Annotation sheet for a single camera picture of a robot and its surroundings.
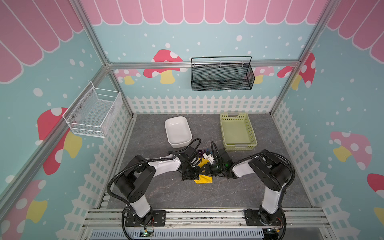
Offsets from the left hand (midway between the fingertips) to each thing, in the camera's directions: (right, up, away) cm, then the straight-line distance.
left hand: (198, 180), depth 86 cm
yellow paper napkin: (+3, +1, 0) cm, 3 cm away
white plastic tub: (-14, +28, +23) cm, 39 cm away
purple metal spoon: (+2, +14, +10) cm, 18 cm away
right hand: (-1, +5, +1) cm, 5 cm away
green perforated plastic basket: (+29, +27, +24) cm, 47 cm away
